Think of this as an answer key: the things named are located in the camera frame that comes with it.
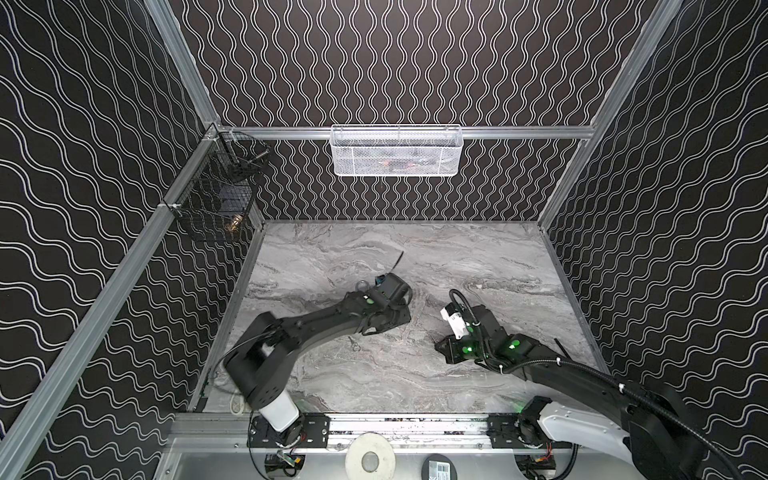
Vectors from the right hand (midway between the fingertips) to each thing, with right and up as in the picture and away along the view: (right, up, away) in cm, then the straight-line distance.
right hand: (438, 346), depth 82 cm
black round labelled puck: (-2, -23, -14) cm, 27 cm away
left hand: (-5, +7, +1) cm, 9 cm away
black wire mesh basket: (-67, +43, +10) cm, 80 cm away
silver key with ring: (-24, -2, +7) cm, 25 cm away
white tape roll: (-20, -21, -9) cm, 30 cm away
